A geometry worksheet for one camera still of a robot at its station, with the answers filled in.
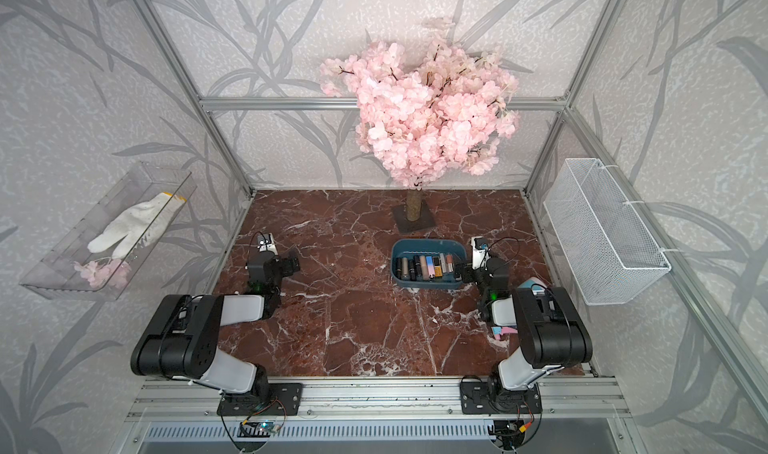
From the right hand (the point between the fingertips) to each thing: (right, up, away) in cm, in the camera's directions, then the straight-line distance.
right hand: (470, 251), depth 94 cm
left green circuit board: (-53, -39, -24) cm, 70 cm away
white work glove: (-83, +9, -26) cm, 87 cm away
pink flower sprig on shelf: (-81, 0, -34) cm, 88 cm away
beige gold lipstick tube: (-21, -6, +2) cm, 22 cm away
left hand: (-61, 0, -1) cm, 61 cm away
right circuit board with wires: (+4, -41, -23) cm, 47 cm away
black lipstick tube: (-23, -6, +3) cm, 24 cm away
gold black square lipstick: (-10, -6, +2) cm, 12 cm away
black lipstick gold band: (-17, -5, +3) cm, 18 cm away
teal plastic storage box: (-13, 0, +7) cm, 15 cm away
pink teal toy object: (+6, -22, -10) cm, 25 cm away
